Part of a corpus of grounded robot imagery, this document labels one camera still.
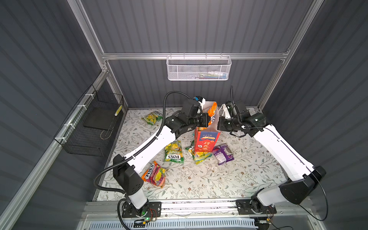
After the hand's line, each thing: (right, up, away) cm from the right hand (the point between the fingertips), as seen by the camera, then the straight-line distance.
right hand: (219, 124), depth 74 cm
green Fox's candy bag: (-26, -18, +16) cm, 35 cm away
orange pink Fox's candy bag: (-35, -29, +6) cm, 46 cm away
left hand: (-3, +2, -4) cm, 5 cm away
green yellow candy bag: (-10, -21, +15) cm, 27 cm away
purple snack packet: (+6, -19, +15) cm, 25 cm away
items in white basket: (0, +31, +18) cm, 36 cm away
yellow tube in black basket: (-57, +8, +9) cm, 58 cm away
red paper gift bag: (-7, -8, +1) cm, 11 cm away
